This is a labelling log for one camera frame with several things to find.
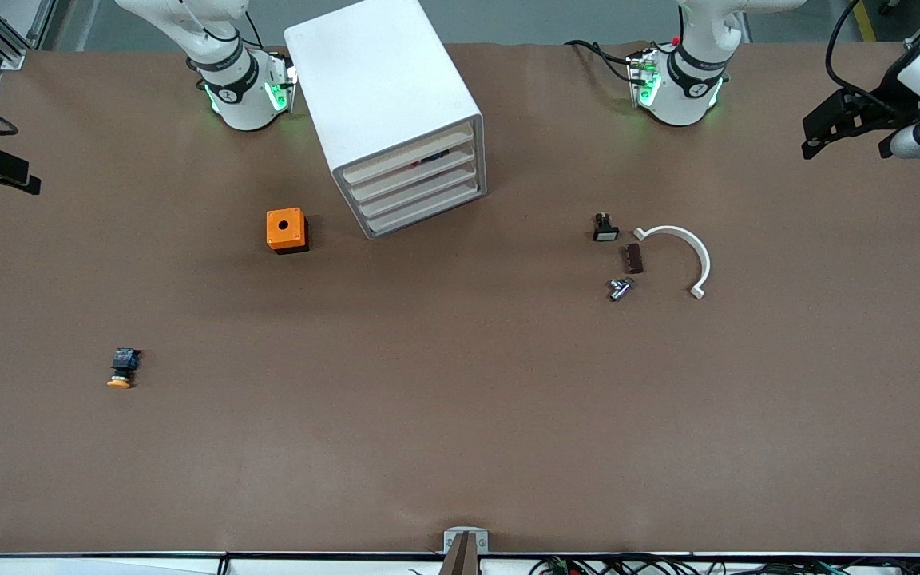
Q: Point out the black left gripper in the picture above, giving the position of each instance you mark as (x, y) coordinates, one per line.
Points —
(885, 110)

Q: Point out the orange mushroom push button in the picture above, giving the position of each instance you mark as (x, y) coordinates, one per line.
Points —
(124, 361)

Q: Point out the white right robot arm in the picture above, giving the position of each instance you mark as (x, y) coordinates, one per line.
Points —
(240, 104)

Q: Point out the black square button white cap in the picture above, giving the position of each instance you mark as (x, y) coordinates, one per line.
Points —
(605, 231)

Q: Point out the orange button box with hole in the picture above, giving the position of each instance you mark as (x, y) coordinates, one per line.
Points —
(275, 235)

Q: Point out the dark brown terminal block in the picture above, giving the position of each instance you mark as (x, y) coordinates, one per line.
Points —
(632, 259)

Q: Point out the chrome tee valve fitting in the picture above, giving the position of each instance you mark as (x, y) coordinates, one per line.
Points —
(620, 289)

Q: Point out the grey metal bracket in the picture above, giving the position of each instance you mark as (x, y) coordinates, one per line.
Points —
(450, 541)

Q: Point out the brown pointed post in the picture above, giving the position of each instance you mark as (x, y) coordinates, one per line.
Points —
(464, 559)

